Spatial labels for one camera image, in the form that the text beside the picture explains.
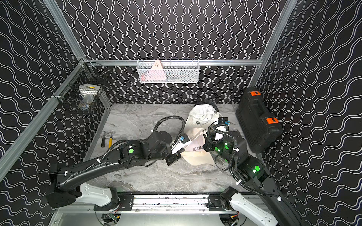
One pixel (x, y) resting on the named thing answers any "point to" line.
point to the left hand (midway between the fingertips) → (184, 146)
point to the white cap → (201, 117)
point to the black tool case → (259, 128)
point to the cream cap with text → (194, 153)
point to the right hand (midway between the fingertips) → (204, 130)
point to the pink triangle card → (156, 72)
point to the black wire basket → (81, 89)
